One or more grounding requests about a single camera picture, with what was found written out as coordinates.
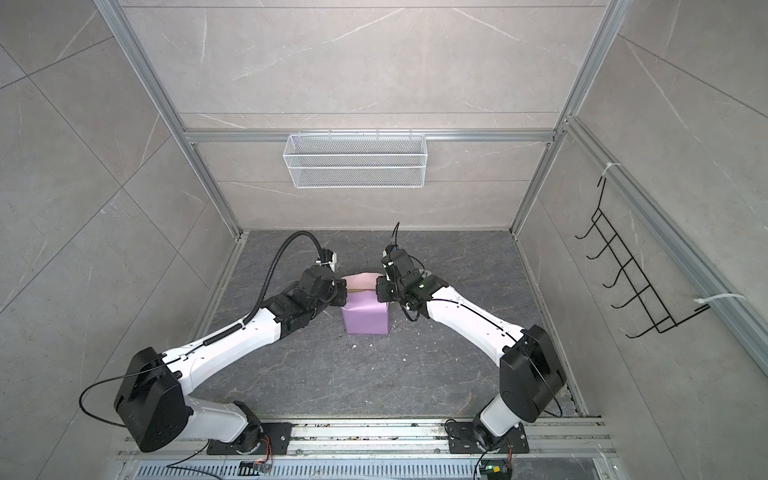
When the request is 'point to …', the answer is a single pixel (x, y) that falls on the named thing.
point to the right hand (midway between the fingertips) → (382, 282)
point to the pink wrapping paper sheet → (363, 313)
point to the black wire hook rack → (660, 316)
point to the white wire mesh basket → (356, 161)
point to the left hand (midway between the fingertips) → (343, 275)
